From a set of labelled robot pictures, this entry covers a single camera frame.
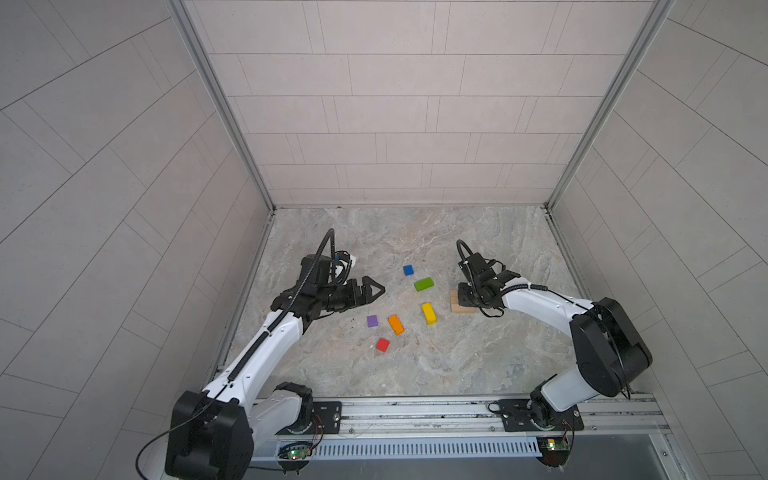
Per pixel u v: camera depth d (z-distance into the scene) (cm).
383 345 83
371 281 71
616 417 72
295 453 65
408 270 99
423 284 96
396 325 87
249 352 45
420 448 68
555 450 68
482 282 67
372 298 68
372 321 87
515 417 71
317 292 61
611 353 44
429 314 87
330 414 71
